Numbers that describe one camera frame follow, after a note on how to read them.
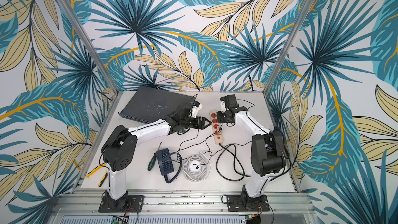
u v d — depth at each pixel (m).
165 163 0.75
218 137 0.94
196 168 0.78
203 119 0.80
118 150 0.50
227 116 0.78
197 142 0.88
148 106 1.06
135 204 0.73
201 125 0.80
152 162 0.84
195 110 0.82
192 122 0.80
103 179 0.80
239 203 0.73
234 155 0.88
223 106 0.85
